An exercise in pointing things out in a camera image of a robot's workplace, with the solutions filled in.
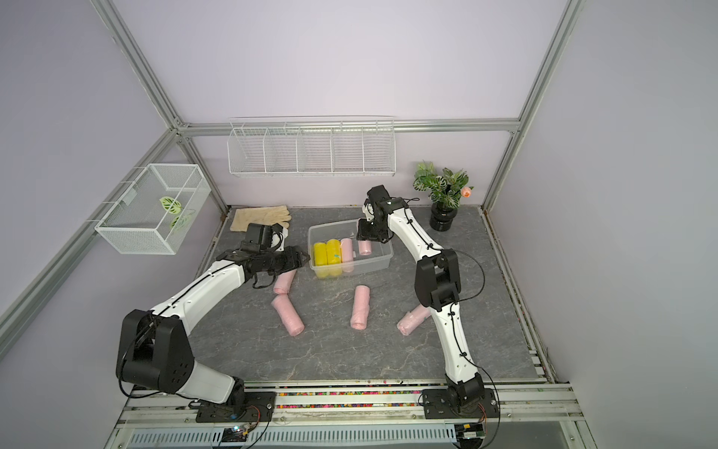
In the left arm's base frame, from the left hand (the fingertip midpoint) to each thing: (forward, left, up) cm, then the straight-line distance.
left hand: (303, 261), depth 87 cm
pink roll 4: (-12, +6, -11) cm, 17 cm away
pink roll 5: (-12, -17, -11) cm, 24 cm away
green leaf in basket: (+12, +36, +15) cm, 41 cm away
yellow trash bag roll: (+7, -4, -11) cm, 14 cm away
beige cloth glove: (+35, +20, -15) cm, 43 cm away
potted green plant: (+19, -48, +10) cm, 53 cm away
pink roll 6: (-17, -33, -10) cm, 39 cm away
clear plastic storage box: (+3, -24, -7) cm, 25 cm away
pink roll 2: (+6, -20, -3) cm, 21 cm away
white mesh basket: (+11, +43, +12) cm, 46 cm away
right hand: (+12, -19, -4) cm, 23 cm away
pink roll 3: (-2, +8, -9) cm, 12 cm away
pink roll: (+9, -13, -11) cm, 20 cm away
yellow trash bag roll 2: (+7, -9, -10) cm, 15 cm away
